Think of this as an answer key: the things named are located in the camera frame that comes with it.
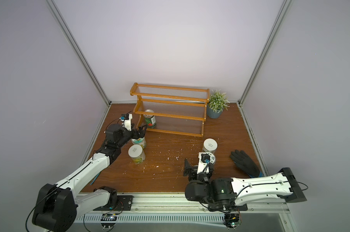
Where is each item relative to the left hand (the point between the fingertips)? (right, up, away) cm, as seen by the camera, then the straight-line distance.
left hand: (142, 123), depth 82 cm
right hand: (+28, -17, -13) cm, 35 cm away
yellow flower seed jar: (-3, -17, 0) cm, 17 cm away
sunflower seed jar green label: (-2, -11, +6) cm, 13 cm away
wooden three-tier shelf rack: (+18, +9, +13) cm, 24 cm away
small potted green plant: (+48, +14, +16) cm, 53 cm away
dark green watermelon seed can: (+2, +2, +14) cm, 14 cm away
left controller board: (-14, -49, -10) cm, 52 cm away
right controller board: (+48, -46, -13) cm, 68 cm away
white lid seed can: (+40, -13, +3) cm, 43 cm away
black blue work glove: (+61, -24, +4) cm, 66 cm away
